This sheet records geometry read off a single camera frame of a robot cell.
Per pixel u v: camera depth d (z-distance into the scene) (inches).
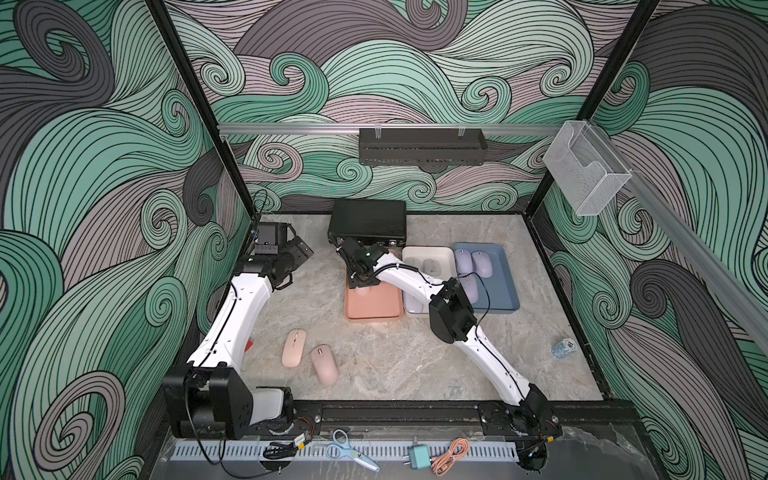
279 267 27.5
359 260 29.5
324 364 31.7
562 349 31.6
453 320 24.5
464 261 40.1
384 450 27.5
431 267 39.6
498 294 38.5
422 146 37.9
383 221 46.1
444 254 41.5
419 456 25.9
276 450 28.5
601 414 29.2
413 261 40.8
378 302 37.3
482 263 39.9
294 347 32.9
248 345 33.7
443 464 25.7
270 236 24.1
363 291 37.4
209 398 15.4
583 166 31.7
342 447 27.4
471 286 37.5
